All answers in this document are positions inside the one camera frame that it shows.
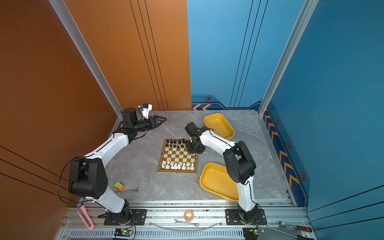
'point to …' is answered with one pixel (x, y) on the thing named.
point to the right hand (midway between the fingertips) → (190, 151)
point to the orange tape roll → (192, 217)
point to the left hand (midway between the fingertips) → (165, 119)
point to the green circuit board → (122, 232)
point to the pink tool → (84, 215)
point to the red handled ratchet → (282, 224)
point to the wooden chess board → (176, 158)
